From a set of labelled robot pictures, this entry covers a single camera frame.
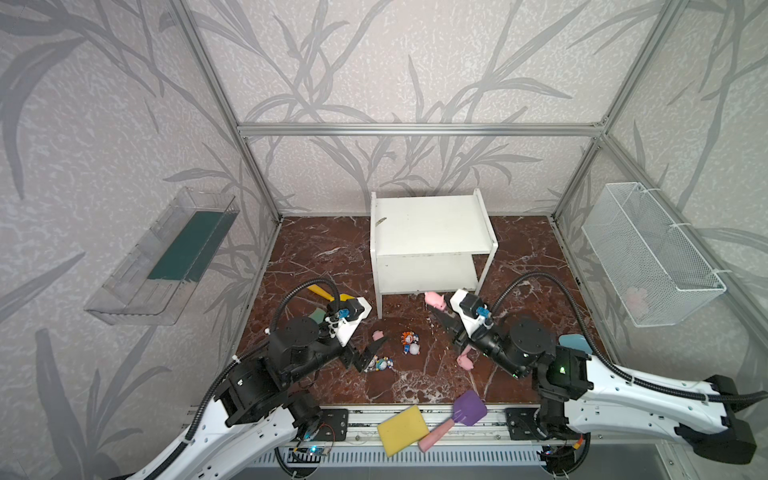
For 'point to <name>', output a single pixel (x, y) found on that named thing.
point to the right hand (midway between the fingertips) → (438, 289)
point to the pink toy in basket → (636, 302)
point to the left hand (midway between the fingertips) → (377, 313)
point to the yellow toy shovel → (322, 293)
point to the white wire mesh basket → (657, 274)
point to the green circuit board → (306, 454)
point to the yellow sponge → (402, 430)
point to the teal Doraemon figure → (381, 364)
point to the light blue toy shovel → (572, 340)
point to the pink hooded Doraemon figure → (371, 365)
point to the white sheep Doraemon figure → (414, 348)
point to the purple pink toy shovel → (469, 408)
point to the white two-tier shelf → (424, 244)
